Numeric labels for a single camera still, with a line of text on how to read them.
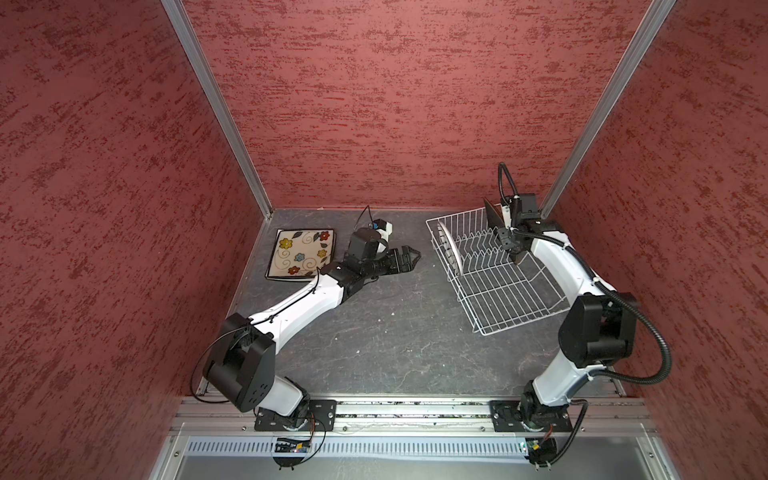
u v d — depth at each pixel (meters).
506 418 0.74
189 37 0.74
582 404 0.68
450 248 0.88
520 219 0.69
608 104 0.88
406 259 0.72
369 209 1.20
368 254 0.64
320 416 0.74
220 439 0.71
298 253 1.03
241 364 0.42
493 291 0.95
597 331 0.46
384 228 0.75
